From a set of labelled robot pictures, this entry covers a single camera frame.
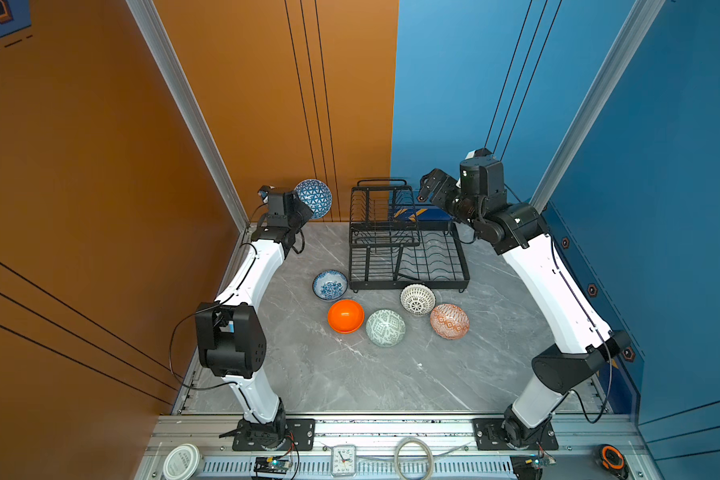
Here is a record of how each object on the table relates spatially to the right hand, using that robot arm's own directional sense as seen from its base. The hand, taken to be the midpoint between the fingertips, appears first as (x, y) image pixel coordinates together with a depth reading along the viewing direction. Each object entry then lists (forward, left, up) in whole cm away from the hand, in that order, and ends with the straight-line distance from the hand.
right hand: (429, 186), depth 69 cm
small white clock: (-49, +21, -41) cm, 67 cm away
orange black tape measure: (-49, -41, -41) cm, 75 cm away
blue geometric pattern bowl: (+14, +30, -13) cm, 36 cm away
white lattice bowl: (-6, -1, -41) cm, 41 cm away
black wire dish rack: (+1, +9, -24) cm, 25 cm away
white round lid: (-50, +56, -36) cm, 83 cm away
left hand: (+12, +33, -13) cm, 38 cm away
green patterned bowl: (-15, +10, -42) cm, 45 cm away
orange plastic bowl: (-13, +22, -39) cm, 46 cm away
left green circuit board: (-49, +38, -43) cm, 76 cm away
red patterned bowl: (-13, -10, -41) cm, 44 cm away
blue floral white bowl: (0, +29, -40) cm, 50 cm away
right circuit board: (-49, -25, -43) cm, 70 cm away
